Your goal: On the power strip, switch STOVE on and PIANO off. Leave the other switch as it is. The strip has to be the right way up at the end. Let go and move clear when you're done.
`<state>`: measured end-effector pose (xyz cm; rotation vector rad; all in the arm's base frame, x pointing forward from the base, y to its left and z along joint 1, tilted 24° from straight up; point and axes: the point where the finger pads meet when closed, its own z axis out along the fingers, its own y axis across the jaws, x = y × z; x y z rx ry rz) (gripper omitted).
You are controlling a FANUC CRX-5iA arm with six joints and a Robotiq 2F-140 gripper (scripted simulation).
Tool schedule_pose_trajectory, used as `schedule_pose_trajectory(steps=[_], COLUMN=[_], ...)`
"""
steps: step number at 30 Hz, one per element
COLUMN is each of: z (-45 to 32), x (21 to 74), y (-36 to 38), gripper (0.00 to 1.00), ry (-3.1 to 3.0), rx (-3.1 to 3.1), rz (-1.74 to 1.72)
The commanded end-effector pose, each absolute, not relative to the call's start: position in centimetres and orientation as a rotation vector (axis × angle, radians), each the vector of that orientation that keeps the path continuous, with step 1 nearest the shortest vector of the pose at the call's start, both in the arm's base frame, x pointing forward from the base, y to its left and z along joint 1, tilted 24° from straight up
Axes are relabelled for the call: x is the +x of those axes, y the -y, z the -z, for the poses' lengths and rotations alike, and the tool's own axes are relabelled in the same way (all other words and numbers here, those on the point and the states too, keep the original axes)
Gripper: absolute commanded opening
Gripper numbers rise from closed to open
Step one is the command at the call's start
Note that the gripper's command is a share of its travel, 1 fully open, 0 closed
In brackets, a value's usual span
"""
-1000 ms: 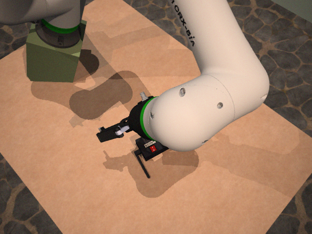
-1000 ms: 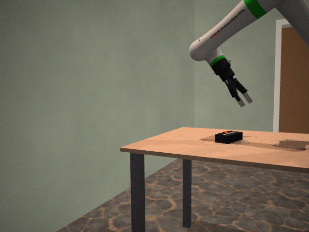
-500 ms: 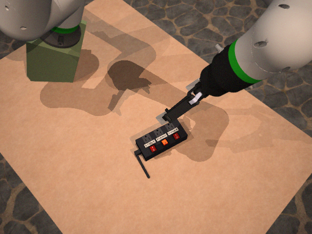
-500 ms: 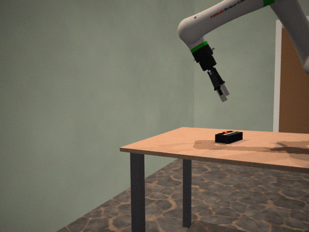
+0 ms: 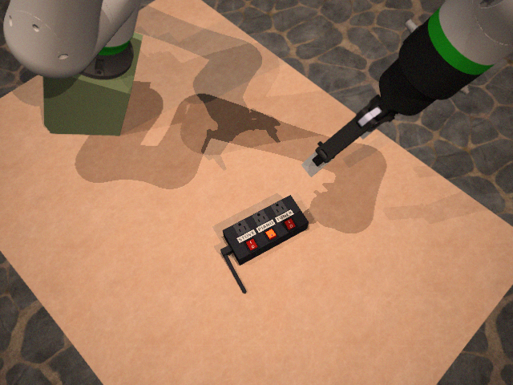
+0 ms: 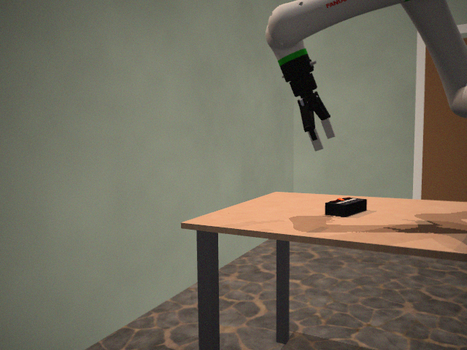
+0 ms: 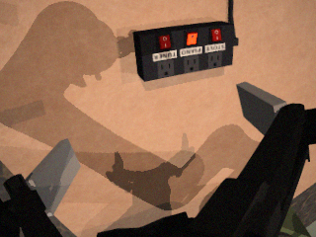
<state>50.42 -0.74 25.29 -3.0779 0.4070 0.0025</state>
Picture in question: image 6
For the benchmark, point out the black power strip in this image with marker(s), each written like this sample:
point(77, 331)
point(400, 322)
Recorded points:
point(344, 207)

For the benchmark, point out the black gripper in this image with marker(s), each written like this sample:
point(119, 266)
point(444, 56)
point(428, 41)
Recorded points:
point(304, 87)

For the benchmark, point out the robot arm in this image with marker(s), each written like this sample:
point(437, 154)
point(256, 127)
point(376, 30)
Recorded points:
point(292, 22)

